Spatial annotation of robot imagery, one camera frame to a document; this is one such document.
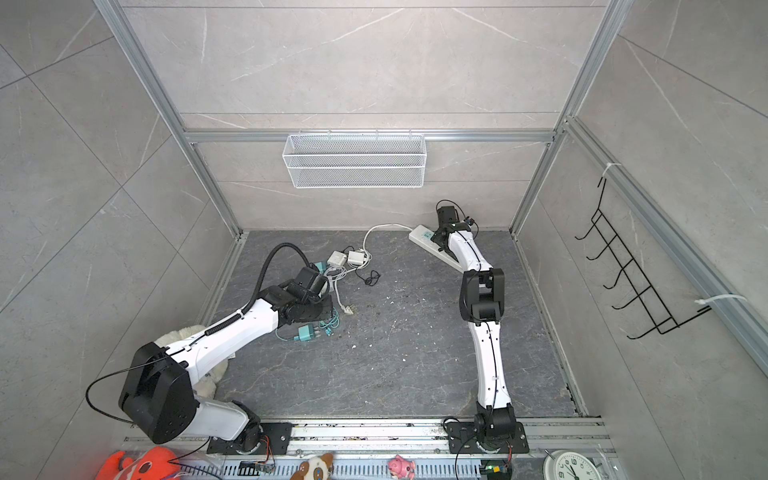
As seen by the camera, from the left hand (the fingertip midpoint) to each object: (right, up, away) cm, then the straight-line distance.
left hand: (333, 303), depth 86 cm
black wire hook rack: (+73, +10, -19) cm, 76 cm away
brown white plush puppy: (0, -35, -18) cm, 39 cm away
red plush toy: (-35, -31, -22) cm, 52 cm away
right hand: (+40, +18, +25) cm, 51 cm away
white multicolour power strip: (+30, +22, +30) cm, 48 cm away
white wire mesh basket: (+5, +47, +15) cm, 49 cm away
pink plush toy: (+19, -35, -18) cm, 44 cm away
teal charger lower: (-9, -10, +4) cm, 14 cm away
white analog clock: (+58, -34, -19) cm, 70 cm away
